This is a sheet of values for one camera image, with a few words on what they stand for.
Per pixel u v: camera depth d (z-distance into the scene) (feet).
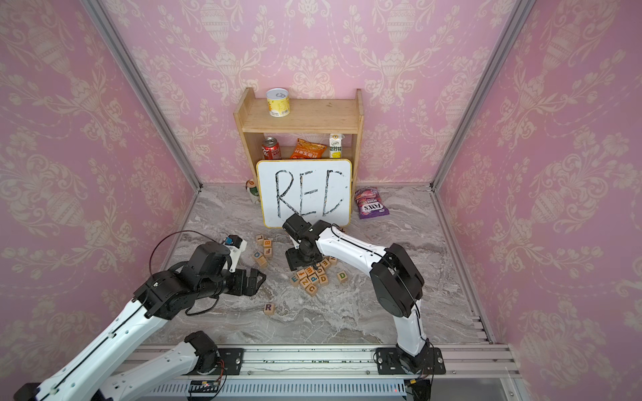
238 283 1.99
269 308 2.70
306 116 2.75
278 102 2.60
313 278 2.93
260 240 3.28
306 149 3.25
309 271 2.95
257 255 3.10
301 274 2.94
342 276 2.93
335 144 2.94
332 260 3.04
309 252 2.24
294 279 2.90
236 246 2.06
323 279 2.88
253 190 3.49
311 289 2.81
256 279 2.05
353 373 2.39
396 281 1.59
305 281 2.87
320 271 2.96
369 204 3.59
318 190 3.10
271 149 2.94
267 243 3.19
